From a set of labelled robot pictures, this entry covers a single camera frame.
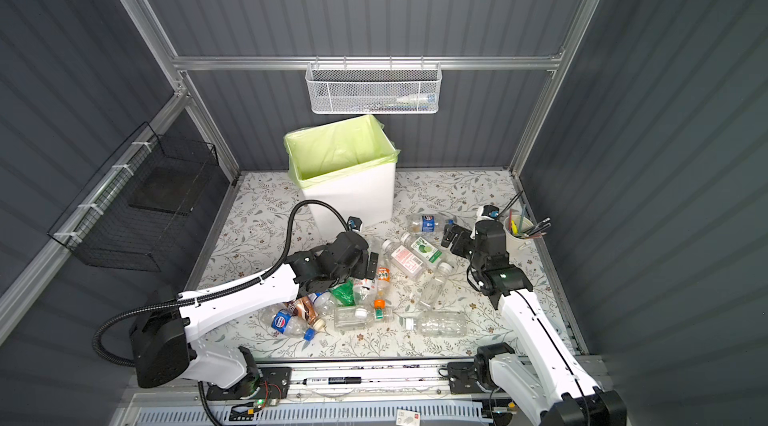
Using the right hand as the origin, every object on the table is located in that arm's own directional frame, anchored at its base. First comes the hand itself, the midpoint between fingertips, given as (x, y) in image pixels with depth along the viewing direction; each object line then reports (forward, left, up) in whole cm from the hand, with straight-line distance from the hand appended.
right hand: (463, 233), depth 81 cm
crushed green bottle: (-11, +34, -15) cm, 38 cm away
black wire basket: (-2, +84, +13) cm, 85 cm away
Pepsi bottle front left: (-19, +50, -11) cm, 54 cm away
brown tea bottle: (-16, +44, -13) cm, 49 cm away
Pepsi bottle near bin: (+13, +7, -13) cm, 20 cm away
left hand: (-4, +27, -3) cm, 28 cm away
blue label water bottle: (-13, +40, -17) cm, 45 cm away
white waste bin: (+19, +28, -7) cm, 34 cm away
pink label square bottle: (-1, +16, -14) cm, 21 cm away
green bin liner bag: (+31, +39, +4) cm, 50 cm away
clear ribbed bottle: (-20, +7, -13) cm, 25 cm away
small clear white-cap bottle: (-7, +7, -18) cm, 21 cm away
